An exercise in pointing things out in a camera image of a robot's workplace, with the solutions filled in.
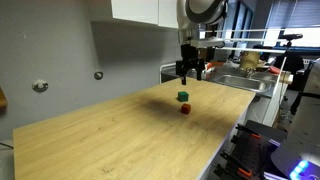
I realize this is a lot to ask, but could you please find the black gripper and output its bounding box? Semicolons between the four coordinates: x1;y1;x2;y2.
176;44;205;85

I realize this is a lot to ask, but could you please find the orange cube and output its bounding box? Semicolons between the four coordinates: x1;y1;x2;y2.
181;103;191;114

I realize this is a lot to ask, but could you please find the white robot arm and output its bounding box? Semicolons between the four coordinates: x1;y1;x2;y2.
176;0;228;85

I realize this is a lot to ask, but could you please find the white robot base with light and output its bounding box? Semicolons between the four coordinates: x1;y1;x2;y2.
271;59;320;180

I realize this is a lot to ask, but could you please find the green cube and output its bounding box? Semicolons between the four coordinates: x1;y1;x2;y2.
177;91;189;102

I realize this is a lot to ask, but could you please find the beige jug by sink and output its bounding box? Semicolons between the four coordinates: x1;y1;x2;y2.
240;51;260;70

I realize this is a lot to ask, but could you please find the stainless steel sink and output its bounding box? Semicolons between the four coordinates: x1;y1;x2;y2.
215;75;271;92

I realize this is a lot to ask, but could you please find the black orange clamp rack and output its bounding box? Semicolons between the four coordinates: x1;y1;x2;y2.
212;120;287;180

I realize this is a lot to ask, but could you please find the white wall cabinet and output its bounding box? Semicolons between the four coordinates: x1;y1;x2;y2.
88;0;180;30

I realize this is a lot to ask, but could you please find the round grey wall fixture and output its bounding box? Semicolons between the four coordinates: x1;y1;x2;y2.
94;71;104;80

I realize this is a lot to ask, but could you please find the black camera on stand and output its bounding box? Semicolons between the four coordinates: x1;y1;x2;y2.
278;34;303;48

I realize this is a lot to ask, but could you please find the round white wall fixture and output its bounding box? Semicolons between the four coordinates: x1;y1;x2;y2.
32;79;49;93

